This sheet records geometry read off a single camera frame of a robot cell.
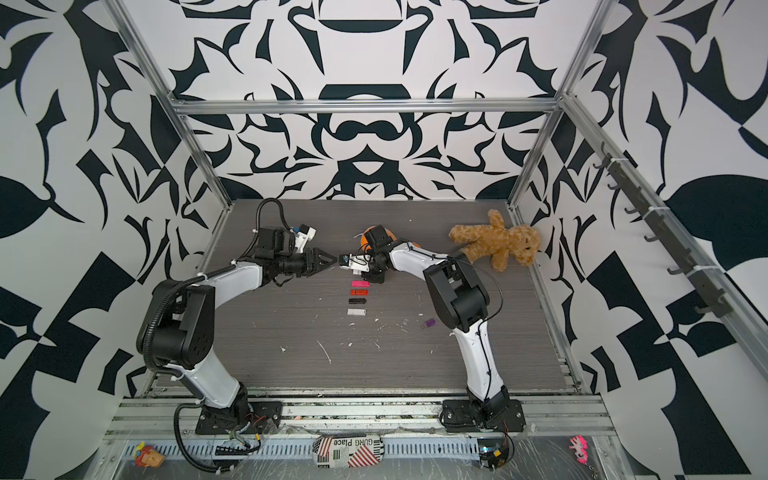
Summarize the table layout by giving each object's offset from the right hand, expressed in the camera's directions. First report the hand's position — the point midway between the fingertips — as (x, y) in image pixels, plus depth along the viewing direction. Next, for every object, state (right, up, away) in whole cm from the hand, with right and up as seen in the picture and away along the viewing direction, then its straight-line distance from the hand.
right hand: (364, 263), depth 102 cm
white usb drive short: (-2, -14, -10) cm, 17 cm away
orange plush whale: (+1, +7, -14) cm, 16 cm away
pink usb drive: (-1, -6, -3) cm, 7 cm away
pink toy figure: (+52, -40, -32) cm, 73 cm away
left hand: (-9, +3, -11) cm, 15 cm away
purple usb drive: (+20, -17, -11) cm, 29 cm away
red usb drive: (-3, -9, -6) cm, 11 cm away
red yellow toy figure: (-46, -40, -34) cm, 70 cm away
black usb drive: (-2, -11, -8) cm, 14 cm away
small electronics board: (+32, -42, -31) cm, 61 cm away
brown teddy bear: (+44, +7, 0) cm, 45 cm away
